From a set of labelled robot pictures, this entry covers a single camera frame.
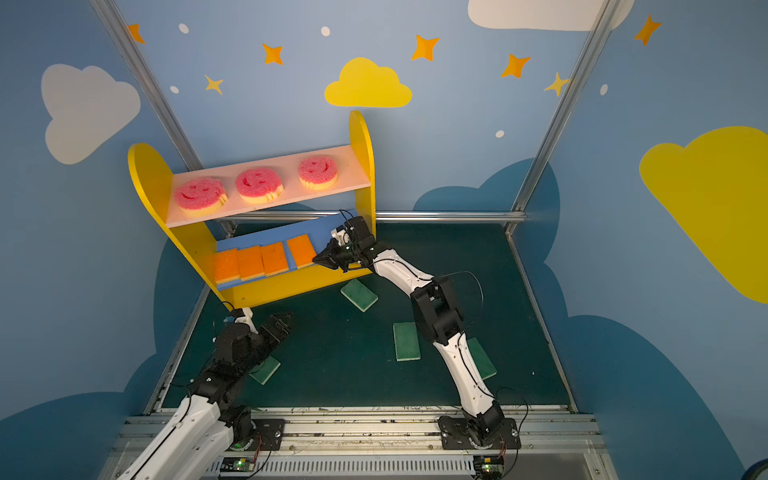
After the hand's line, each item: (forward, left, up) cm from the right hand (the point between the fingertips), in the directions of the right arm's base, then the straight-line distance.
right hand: (312, 257), depth 90 cm
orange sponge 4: (+5, +5, -2) cm, 7 cm away
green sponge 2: (-18, -30, -17) cm, 39 cm away
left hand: (-18, +5, -6) cm, 20 cm away
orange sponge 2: (-4, +25, -1) cm, 25 cm away
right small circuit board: (-48, -51, -19) cm, 72 cm away
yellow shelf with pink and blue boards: (+14, +24, -3) cm, 28 cm away
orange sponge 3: (0, +12, -1) cm, 12 cm away
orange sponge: (-1, +19, -2) cm, 20 cm away
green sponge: (-2, -14, -17) cm, 22 cm away
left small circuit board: (-51, +10, -17) cm, 55 cm away
